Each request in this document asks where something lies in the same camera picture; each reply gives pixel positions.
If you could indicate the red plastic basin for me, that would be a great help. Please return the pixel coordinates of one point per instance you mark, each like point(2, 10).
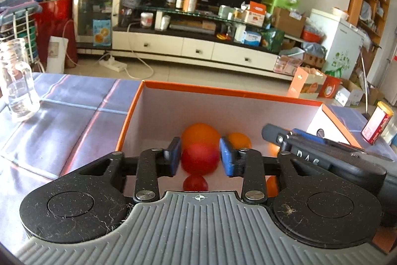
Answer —
point(311, 36)

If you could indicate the green snack bag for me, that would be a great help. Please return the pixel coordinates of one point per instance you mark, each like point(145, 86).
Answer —
point(272, 40)

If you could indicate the silver media player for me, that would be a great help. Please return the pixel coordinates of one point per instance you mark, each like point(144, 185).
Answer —
point(192, 28)

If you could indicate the brown cardboard box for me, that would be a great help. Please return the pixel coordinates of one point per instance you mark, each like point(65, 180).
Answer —
point(288, 22)

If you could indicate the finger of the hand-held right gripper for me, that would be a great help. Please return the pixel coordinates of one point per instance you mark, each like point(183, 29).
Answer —
point(274, 133)
point(307, 133)

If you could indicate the small red tomato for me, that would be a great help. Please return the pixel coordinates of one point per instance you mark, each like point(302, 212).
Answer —
point(195, 184)

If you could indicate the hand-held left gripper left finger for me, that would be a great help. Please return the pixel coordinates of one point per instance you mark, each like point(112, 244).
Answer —
point(175, 156)

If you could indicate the printed fruit carton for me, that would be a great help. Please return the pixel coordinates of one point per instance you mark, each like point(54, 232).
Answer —
point(314, 59)

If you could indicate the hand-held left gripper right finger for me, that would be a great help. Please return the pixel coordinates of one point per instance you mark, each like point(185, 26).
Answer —
point(226, 156)

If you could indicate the yellow rings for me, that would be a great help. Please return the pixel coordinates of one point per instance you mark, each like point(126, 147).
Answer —
point(221, 36)

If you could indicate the white television stand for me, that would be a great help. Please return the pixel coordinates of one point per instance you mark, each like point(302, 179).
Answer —
point(198, 47)

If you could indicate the open cardboard floor box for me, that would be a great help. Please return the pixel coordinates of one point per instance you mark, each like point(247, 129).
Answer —
point(349, 94)

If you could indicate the red can with yellow lid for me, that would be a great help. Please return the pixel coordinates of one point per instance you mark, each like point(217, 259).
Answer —
point(375, 125)

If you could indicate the white paper bag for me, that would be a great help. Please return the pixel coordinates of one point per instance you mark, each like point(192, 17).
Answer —
point(57, 54)

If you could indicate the white jar with red lid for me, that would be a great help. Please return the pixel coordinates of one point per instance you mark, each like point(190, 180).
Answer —
point(146, 19)

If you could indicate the large orange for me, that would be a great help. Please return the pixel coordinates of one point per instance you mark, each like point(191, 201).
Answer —
point(200, 133)

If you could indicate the orange and white carton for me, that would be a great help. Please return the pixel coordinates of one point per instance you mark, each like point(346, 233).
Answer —
point(257, 13)

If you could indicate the stack of pink white cartons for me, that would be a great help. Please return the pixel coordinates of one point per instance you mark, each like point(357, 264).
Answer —
point(287, 65)

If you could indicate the small tangerine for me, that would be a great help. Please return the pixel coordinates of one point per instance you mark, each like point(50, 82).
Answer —
point(240, 140)
point(272, 185)
point(273, 149)

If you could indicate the orange cardboard box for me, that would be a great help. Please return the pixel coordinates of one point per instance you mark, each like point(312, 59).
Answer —
point(217, 106)

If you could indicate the white power strip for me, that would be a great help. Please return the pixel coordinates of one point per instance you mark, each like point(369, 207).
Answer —
point(113, 63)

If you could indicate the wooden shelf unit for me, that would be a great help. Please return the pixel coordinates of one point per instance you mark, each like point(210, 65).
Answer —
point(372, 16)

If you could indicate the blue and white carton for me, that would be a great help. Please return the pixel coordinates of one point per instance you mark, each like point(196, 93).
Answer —
point(252, 38)

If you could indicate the red apple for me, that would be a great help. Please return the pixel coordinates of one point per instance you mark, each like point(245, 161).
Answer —
point(200, 159)

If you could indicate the large red shopping bag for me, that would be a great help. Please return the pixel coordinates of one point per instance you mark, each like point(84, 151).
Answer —
point(55, 19)

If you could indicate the white glass door cabinet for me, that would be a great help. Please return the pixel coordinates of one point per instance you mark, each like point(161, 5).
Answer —
point(93, 4)

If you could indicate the blue snack packet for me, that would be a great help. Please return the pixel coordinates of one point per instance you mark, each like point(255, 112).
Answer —
point(101, 32)

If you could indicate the blue plaid tablecloth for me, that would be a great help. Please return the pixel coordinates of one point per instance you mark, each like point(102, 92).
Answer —
point(77, 128)

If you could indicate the white bowl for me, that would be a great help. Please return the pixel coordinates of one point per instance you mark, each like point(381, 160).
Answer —
point(340, 13)

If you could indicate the grey plastic bag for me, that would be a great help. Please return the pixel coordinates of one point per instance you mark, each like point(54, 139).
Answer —
point(315, 48)

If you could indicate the clear glass mug jar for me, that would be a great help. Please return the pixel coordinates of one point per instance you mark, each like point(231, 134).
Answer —
point(18, 91)

